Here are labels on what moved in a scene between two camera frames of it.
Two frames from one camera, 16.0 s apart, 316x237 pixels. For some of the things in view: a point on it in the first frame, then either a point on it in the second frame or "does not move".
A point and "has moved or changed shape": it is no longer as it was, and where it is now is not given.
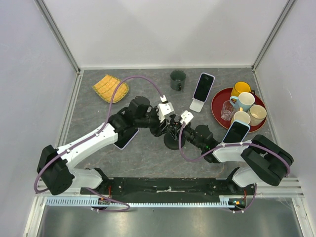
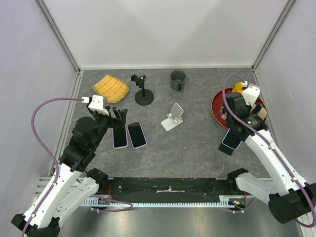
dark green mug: x=177 y=79 does not move
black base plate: x=167 y=189 does not move
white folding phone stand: x=196 y=105 has moved or changed shape
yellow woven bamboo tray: x=106 y=86 does not move
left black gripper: x=158 y=131 to x=119 y=120
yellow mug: x=241 y=87 does not move
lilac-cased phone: x=203 y=87 to x=136 y=135
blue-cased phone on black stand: x=237 y=133 does not move
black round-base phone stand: x=171 y=139 to x=143 y=97
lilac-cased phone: x=124 y=138 does not move
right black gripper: x=175 y=132 to x=255 y=111
